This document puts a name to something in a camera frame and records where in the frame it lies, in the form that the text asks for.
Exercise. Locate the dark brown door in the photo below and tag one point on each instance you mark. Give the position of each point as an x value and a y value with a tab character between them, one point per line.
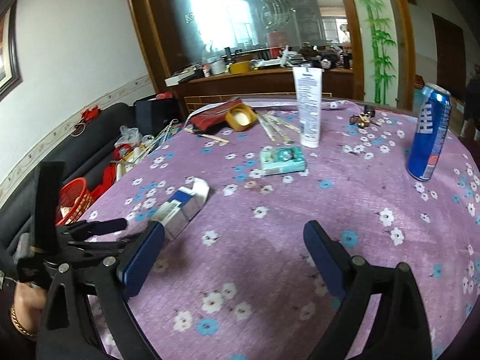
448	52

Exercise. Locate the white plastic bag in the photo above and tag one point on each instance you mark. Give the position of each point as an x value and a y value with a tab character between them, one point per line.
127	135

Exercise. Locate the red plastic basket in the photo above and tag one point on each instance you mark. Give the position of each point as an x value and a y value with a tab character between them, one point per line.
77	195

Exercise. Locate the large wood-framed mirror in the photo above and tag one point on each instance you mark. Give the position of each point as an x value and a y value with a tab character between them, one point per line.
225	15

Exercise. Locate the black bag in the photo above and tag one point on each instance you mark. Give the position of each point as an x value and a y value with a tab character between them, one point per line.
153	114

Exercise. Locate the person's left forearm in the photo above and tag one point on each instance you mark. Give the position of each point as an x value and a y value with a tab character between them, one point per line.
15	345

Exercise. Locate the white squeeze tube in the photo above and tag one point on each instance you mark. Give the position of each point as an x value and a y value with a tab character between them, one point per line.
308	108

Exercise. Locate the black sofa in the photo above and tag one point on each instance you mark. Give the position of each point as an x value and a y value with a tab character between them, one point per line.
75	150

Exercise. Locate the red wall ornament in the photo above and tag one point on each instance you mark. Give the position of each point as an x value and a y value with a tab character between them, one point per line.
90	113

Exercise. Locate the brown cardboard box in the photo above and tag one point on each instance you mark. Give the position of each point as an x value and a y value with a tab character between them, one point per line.
456	110

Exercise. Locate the person's left hand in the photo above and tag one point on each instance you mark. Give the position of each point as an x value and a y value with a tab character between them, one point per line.
28	302

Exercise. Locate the green bamboo wall panel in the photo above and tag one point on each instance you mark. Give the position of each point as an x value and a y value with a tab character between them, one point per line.
378	45

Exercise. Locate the red pouch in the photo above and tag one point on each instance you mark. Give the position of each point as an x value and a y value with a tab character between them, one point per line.
210	118

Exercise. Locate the small wooden stick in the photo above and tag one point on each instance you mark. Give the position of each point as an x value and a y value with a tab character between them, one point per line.
213	137

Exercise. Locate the white and blue carton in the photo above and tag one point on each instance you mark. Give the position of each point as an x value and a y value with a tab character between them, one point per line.
180	206

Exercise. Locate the teal small box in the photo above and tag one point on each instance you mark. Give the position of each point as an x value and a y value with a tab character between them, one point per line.
283	159

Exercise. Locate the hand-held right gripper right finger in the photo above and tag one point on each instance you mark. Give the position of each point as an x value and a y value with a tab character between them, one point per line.
326	260

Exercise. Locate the blue drink can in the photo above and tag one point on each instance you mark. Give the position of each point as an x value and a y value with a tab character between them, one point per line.
429	135

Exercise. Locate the purple floral tablecloth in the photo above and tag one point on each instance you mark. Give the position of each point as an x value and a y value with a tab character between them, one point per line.
262	232

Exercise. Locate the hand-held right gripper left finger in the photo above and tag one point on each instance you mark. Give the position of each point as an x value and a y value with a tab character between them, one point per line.
140	262

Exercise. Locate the wooden cabinet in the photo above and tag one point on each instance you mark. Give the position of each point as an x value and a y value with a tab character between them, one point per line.
262	82

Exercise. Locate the dark framed picture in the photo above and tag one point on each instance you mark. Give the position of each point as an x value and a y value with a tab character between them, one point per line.
13	63

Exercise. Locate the bunch of keys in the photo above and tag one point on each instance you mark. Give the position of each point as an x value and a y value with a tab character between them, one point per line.
363	118

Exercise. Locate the wooden slatted chair back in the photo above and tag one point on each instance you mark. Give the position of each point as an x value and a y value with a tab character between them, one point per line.
202	103

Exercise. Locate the white flat box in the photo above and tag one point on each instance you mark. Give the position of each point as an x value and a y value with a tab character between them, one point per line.
176	80

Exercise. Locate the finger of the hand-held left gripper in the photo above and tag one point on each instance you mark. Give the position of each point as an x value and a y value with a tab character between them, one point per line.
101	227
97	249

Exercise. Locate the small yellow tub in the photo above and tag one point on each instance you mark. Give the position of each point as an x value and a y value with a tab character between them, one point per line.
240	67

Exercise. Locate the bundle of pale sticks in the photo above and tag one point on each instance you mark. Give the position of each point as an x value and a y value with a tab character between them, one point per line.
277	127

